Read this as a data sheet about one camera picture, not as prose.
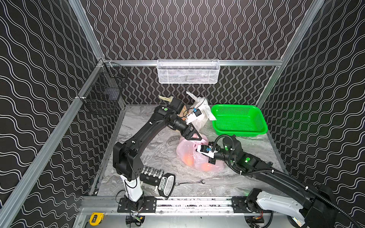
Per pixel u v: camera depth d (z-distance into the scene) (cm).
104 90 99
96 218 69
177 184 82
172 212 74
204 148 59
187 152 81
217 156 63
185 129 66
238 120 110
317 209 39
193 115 67
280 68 95
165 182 81
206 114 95
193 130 66
